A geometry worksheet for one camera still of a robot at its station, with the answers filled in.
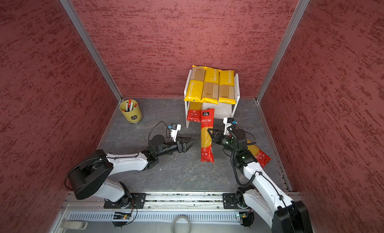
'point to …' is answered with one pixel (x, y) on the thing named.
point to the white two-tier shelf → (221, 111)
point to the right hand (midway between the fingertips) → (205, 133)
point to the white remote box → (75, 224)
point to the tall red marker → (129, 104)
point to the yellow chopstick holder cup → (130, 109)
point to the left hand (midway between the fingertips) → (194, 143)
